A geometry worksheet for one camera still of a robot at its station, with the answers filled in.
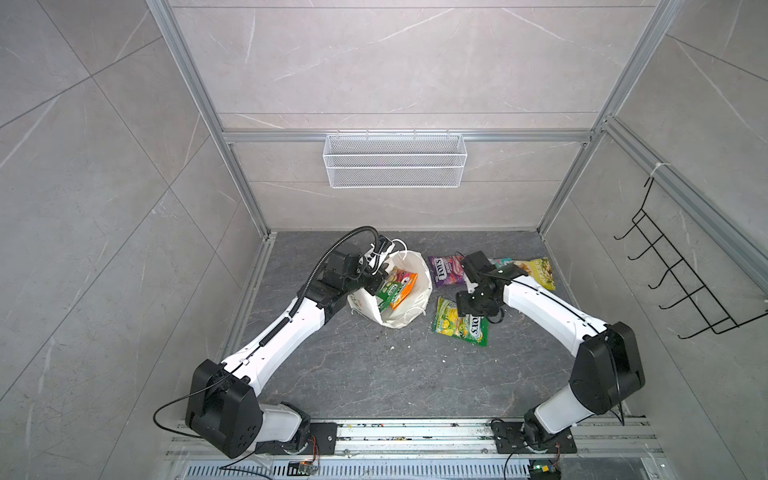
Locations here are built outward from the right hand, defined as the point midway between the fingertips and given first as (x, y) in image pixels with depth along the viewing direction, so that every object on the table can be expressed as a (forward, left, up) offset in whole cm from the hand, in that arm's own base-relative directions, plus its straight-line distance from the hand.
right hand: (466, 307), depth 87 cm
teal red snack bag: (+23, -18, -7) cm, 30 cm away
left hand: (+7, +24, +16) cm, 30 cm away
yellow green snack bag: (+16, -30, -5) cm, 34 cm away
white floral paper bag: (0, +17, +1) cm, 17 cm away
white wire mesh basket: (+46, +21, +21) cm, 54 cm away
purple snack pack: (+18, +2, -6) cm, 20 cm away
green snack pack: (+5, +24, 0) cm, 25 cm away
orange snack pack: (+9, +17, +1) cm, 19 cm away
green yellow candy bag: (-3, -1, -7) cm, 8 cm away
